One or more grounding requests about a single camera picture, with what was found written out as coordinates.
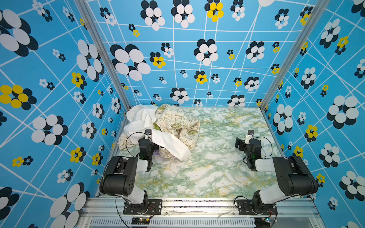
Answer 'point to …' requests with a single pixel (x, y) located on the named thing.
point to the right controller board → (263, 222)
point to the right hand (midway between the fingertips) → (246, 138)
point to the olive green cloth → (156, 127)
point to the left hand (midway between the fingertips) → (152, 136)
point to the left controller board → (140, 221)
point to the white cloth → (140, 121)
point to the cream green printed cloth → (177, 122)
